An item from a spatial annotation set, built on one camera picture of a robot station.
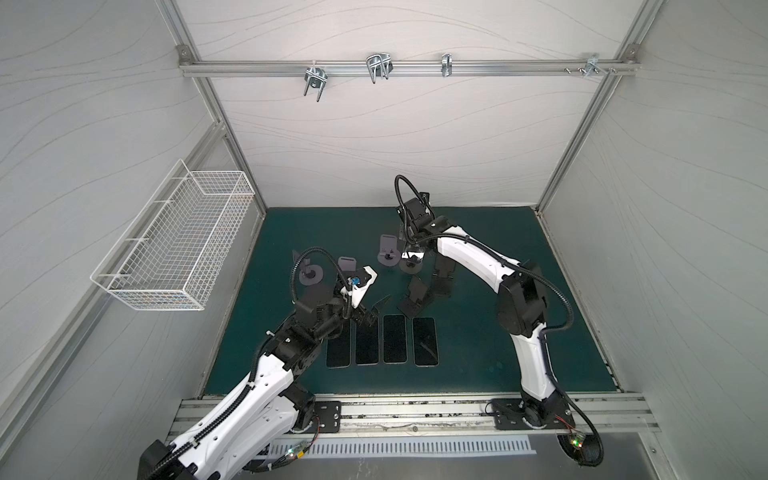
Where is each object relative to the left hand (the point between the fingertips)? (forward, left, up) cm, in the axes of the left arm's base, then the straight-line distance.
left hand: (379, 278), depth 73 cm
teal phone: (-8, -13, -23) cm, 28 cm away
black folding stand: (+13, -19, -19) cm, 30 cm away
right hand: (+26, -12, -6) cm, 29 cm away
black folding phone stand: (+4, -11, -18) cm, 21 cm away
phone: (-7, -4, -23) cm, 25 cm away
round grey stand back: (+19, -9, -23) cm, 31 cm away
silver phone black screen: (-11, +12, -21) cm, 26 cm away
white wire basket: (+1, +48, +8) cm, 48 cm away
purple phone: (-9, +4, -21) cm, 23 cm away
